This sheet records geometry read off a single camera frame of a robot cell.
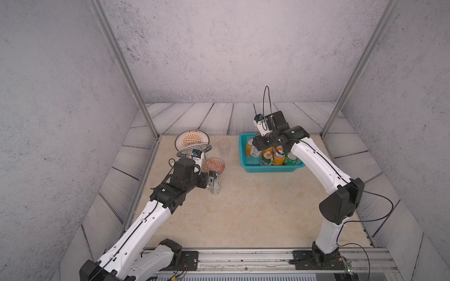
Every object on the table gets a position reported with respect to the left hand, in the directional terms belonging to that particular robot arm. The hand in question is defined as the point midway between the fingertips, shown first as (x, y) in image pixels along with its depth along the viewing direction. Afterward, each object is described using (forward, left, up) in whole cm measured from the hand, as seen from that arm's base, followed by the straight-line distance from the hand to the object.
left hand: (208, 170), depth 76 cm
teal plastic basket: (+19, -24, -22) cm, 38 cm away
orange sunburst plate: (+27, +12, -7) cm, 30 cm away
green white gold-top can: (+16, -30, -12) cm, 36 cm away
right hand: (+14, -23, +5) cm, 27 cm away
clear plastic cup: (+29, -6, -16) cm, 33 cm away
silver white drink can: (+1, -2, -16) cm, 16 cm away
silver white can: (+13, -22, -4) cm, 26 cm away
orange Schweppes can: (+15, -36, -12) cm, 41 cm away
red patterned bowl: (+17, -1, -19) cm, 26 cm away
